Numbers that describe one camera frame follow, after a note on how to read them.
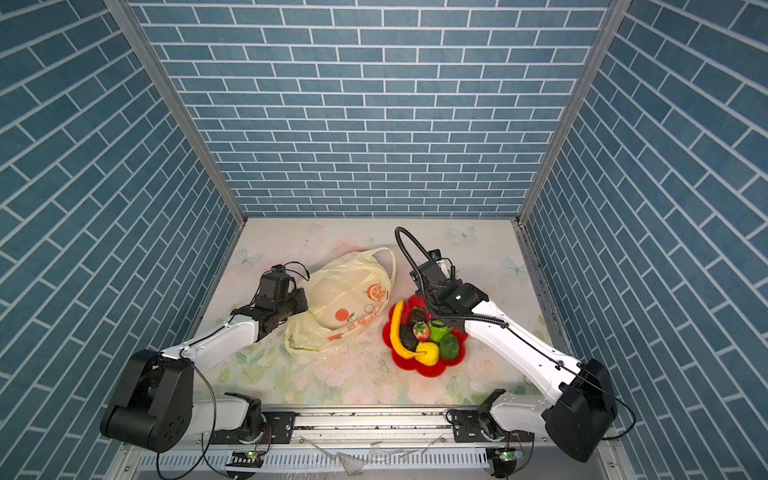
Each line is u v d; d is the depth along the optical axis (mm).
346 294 987
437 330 847
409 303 927
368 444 722
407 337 844
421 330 825
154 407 418
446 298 567
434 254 695
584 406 387
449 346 806
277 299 698
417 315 890
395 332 845
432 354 812
